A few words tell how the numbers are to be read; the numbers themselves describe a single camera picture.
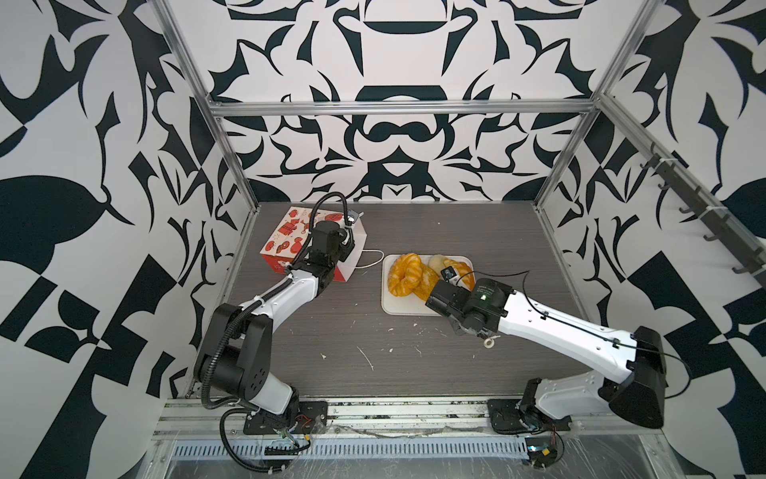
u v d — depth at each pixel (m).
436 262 0.98
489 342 0.66
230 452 0.68
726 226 0.55
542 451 0.71
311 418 0.73
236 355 0.44
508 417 0.74
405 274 0.91
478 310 0.50
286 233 0.96
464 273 0.68
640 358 0.41
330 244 0.66
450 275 0.69
